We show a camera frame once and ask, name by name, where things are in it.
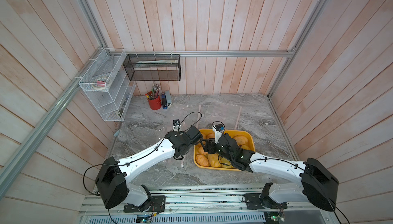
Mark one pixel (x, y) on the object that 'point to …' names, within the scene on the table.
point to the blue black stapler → (164, 101)
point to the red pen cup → (155, 104)
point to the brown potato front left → (201, 160)
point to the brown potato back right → (241, 140)
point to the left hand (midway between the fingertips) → (177, 142)
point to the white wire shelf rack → (114, 102)
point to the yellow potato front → (213, 160)
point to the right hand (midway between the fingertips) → (203, 140)
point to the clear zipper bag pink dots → (227, 114)
